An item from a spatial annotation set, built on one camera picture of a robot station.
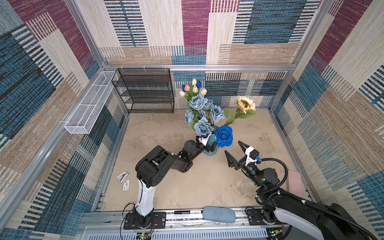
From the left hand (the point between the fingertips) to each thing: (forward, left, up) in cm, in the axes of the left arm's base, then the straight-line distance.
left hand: (214, 131), depth 86 cm
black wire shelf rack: (+38, +46, +1) cm, 59 cm away
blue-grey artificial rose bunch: (-2, +7, +17) cm, 19 cm away
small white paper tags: (-20, +52, -16) cm, 58 cm away
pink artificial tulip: (+24, +15, +13) cm, 31 cm away
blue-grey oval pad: (-38, +2, -15) cm, 41 cm away
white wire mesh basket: (-5, +63, +16) cm, 65 cm away
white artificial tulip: (+23, +11, +12) cm, 28 cm away
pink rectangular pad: (-24, -43, -15) cm, 51 cm away
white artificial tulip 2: (+20, +6, +12) cm, 24 cm away
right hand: (-13, -7, +5) cm, 15 cm away
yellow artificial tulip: (+29, +11, +13) cm, 33 cm away
